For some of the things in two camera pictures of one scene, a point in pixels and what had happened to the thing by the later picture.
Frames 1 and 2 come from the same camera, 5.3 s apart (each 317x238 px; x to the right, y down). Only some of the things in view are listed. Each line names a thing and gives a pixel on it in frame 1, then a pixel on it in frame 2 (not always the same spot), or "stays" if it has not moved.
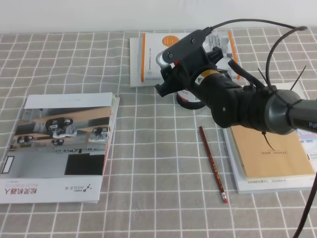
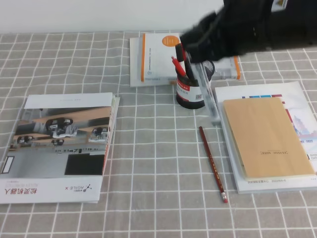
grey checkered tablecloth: (169, 173) stays
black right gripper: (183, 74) → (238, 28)
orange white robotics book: (152, 44) stays
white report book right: (308, 139) stays
